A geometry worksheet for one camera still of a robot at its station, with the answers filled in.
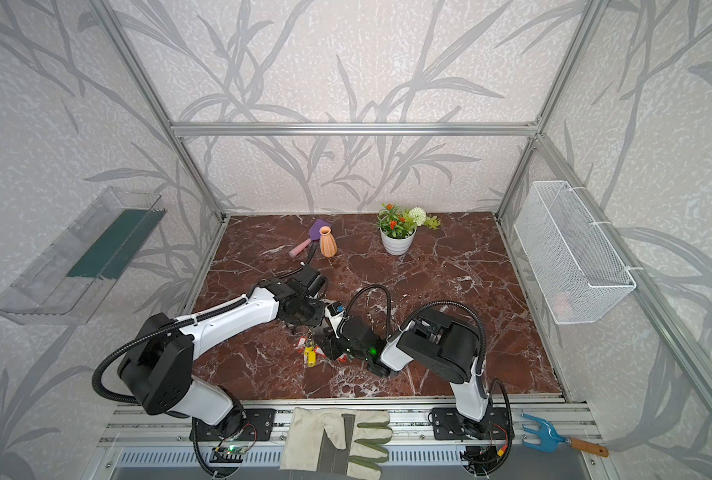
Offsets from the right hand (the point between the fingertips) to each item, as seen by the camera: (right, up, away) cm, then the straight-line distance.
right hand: (319, 326), depth 87 cm
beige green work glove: (+4, -24, -16) cm, 29 cm away
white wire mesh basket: (+59, +18, -24) cm, 67 cm away
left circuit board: (-19, -27, -15) cm, 36 cm away
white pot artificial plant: (+24, +30, +11) cm, 40 cm away
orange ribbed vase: (0, +24, +14) cm, 28 cm away
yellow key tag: (-2, -8, -2) cm, 8 cm away
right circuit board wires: (+44, -29, -14) cm, 54 cm away
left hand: (+1, +5, 0) cm, 5 cm away
